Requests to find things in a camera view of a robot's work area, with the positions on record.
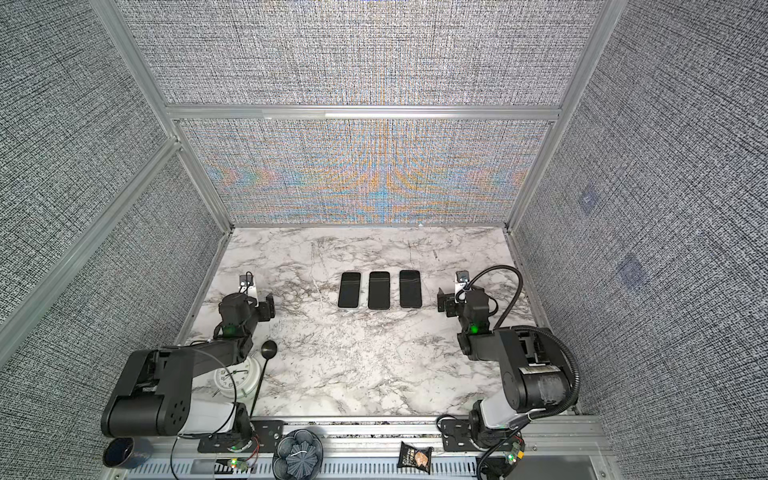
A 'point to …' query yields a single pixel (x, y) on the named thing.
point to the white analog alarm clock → (238, 381)
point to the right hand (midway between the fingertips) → (458, 285)
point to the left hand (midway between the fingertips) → (258, 295)
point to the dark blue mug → (128, 452)
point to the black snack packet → (410, 456)
